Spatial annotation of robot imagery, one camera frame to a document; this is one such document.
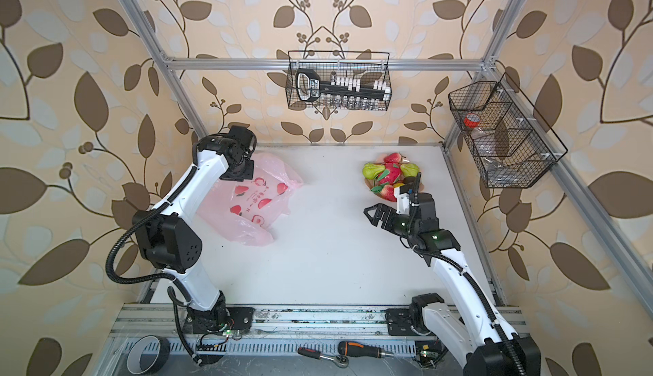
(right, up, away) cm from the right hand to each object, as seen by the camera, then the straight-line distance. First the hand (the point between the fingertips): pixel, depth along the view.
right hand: (374, 215), depth 80 cm
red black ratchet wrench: (-11, -37, -13) cm, 40 cm away
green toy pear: (+2, +14, +19) cm, 24 cm away
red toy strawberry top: (+12, +18, +25) cm, 33 cm away
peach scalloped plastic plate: (+2, +9, +22) cm, 24 cm away
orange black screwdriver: (-6, -34, -12) cm, 37 cm away
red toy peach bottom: (+7, +6, +14) cm, 17 cm away
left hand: (-46, +14, +5) cm, 48 cm away
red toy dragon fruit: (+9, +13, +19) cm, 25 cm away
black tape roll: (-65, -38, -9) cm, 76 cm away
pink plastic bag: (-49, -2, +19) cm, 52 cm away
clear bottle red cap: (+32, +30, +1) cm, 44 cm away
